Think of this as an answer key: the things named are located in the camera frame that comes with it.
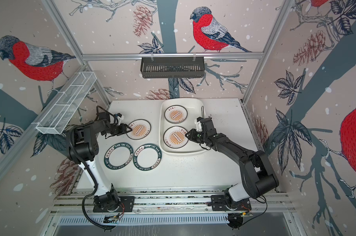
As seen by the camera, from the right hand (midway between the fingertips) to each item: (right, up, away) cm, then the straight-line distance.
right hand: (185, 136), depth 87 cm
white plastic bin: (+7, +20, +26) cm, 34 cm away
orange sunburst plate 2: (-7, -2, +12) cm, 14 cm away
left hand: (-40, +3, +13) cm, 43 cm away
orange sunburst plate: (-32, +3, +16) cm, 36 cm away
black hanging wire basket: (-21, +48, +19) cm, 56 cm away
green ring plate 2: (-24, -13, +3) cm, 28 cm away
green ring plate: (-43, -13, +4) cm, 45 cm away
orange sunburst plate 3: (-7, +13, +23) cm, 28 cm away
